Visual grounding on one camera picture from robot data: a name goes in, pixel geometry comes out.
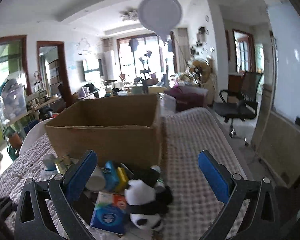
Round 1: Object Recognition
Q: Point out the white plastic pipe fitting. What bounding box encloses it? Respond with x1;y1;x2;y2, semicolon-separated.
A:
85;166;106;192

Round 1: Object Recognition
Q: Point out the blue tissue pack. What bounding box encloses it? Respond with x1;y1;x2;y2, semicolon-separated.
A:
90;192;127;236

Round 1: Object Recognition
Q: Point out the panda plush toy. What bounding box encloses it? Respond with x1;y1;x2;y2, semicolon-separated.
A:
125;165;173;231

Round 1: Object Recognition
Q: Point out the green yellow tissue pack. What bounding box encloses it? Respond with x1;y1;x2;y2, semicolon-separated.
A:
54;155;73;174

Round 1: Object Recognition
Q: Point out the white floral bed sheet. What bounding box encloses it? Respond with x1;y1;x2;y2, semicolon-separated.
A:
0;135;60;239

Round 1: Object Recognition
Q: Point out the whiteboard on stand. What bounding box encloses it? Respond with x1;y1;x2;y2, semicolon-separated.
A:
257;2;300;187

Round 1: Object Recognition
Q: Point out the blue plastic block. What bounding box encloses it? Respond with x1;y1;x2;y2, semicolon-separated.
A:
101;161;120;192

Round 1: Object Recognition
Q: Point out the yellow plastic block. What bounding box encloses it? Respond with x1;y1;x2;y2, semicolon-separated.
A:
115;167;129;193

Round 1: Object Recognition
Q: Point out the checkered bed quilt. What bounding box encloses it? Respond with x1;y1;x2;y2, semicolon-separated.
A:
162;108;245;239

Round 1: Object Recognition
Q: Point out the black office chair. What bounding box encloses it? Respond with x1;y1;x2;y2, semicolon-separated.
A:
212;72;263;147

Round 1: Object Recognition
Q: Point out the cardboard box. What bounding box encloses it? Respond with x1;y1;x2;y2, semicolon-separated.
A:
45;94;161;168

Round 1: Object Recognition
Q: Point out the purple storage box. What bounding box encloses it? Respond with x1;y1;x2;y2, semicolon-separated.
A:
164;86;208;112

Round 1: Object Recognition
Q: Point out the standing fan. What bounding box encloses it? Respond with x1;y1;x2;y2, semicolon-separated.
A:
189;59;212;87

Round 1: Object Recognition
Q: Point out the white ring lamp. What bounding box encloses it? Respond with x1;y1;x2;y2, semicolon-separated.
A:
138;0;183;42

